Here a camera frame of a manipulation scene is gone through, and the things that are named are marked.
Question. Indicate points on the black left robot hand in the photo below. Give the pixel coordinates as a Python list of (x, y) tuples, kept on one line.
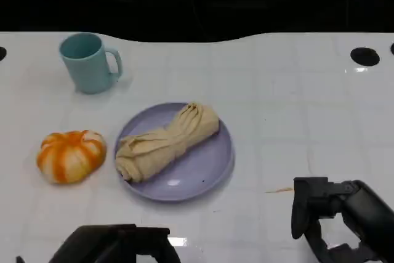
[(107, 244)]

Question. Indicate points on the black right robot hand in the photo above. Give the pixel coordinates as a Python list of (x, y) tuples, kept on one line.
[(366, 210)]

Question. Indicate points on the beige towel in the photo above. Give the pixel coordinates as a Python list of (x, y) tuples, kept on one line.
[(160, 149)]

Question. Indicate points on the small beige fibre scrap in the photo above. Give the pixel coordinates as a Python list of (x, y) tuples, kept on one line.
[(280, 190)]

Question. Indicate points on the orange and white bread roll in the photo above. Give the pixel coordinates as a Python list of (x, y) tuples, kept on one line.
[(70, 158)]

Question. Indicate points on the lilac plate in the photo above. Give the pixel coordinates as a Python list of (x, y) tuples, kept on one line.
[(203, 164)]

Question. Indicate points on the pale green mug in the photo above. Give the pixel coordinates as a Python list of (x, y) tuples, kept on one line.
[(89, 66)]

